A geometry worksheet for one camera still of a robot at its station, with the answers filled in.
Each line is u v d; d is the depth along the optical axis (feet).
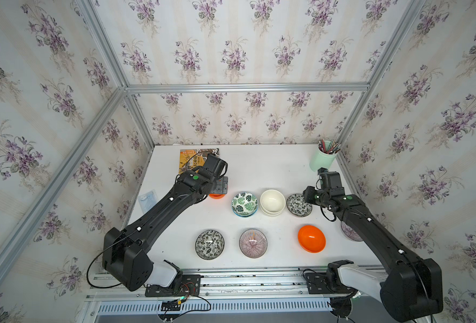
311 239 2.73
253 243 2.69
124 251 1.28
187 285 2.38
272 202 2.98
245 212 2.97
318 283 2.43
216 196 3.16
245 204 3.05
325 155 3.20
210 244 2.69
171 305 2.35
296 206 3.06
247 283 2.46
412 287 1.26
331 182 2.09
